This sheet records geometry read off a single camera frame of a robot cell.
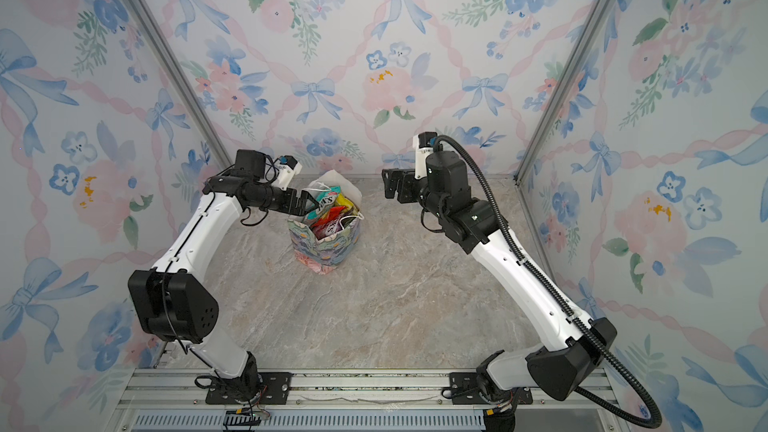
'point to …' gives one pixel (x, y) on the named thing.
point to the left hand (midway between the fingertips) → (306, 199)
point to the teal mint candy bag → (327, 197)
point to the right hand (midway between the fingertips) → (401, 168)
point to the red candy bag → (330, 223)
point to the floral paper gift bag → (324, 255)
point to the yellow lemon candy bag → (342, 201)
